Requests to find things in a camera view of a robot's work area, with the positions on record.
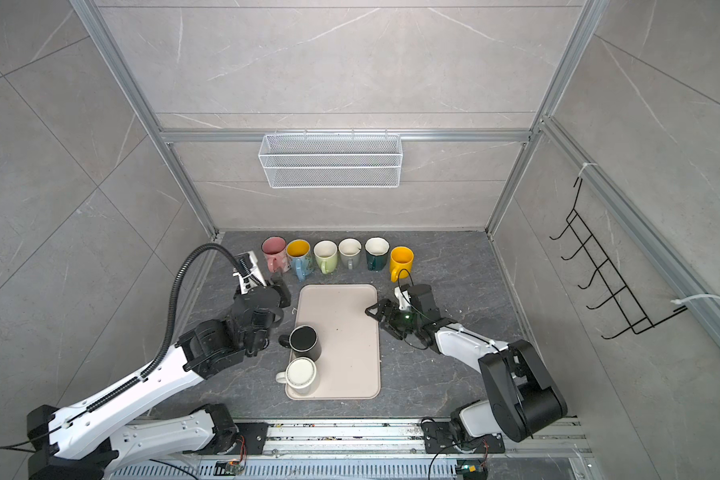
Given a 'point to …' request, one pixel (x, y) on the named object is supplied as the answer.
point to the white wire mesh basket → (332, 160)
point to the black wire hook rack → (635, 316)
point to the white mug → (300, 375)
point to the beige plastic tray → (348, 366)
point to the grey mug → (349, 250)
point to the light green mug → (325, 253)
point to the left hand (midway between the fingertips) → (274, 268)
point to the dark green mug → (377, 249)
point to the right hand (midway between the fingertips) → (372, 315)
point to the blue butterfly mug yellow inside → (301, 260)
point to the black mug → (303, 341)
